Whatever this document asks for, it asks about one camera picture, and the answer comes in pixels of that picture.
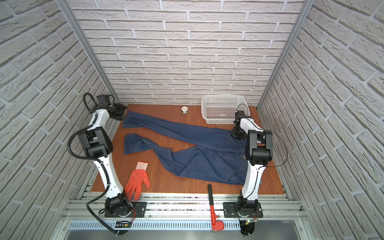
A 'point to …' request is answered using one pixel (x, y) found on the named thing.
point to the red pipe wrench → (217, 225)
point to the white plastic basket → (220, 109)
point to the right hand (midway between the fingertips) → (238, 135)
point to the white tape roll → (184, 109)
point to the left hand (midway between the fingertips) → (125, 106)
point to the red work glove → (133, 188)
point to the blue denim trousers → (215, 155)
